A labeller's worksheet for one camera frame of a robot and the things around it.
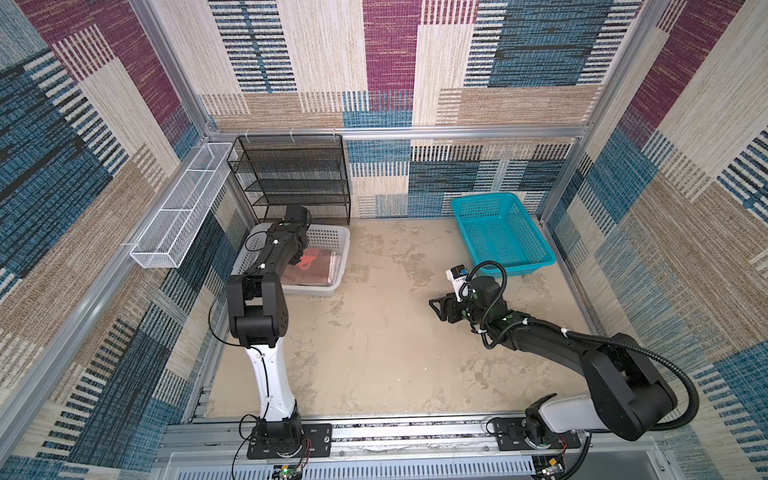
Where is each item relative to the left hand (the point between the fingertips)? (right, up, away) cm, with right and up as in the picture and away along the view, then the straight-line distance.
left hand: (273, 249), depth 95 cm
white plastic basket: (+12, +5, +13) cm, 19 cm away
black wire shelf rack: (-2, +27, +11) cm, 29 cm away
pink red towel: (+12, -6, +5) cm, 14 cm away
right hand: (+51, -16, -6) cm, 54 cm away
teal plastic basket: (+77, +8, +19) cm, 80 cm away
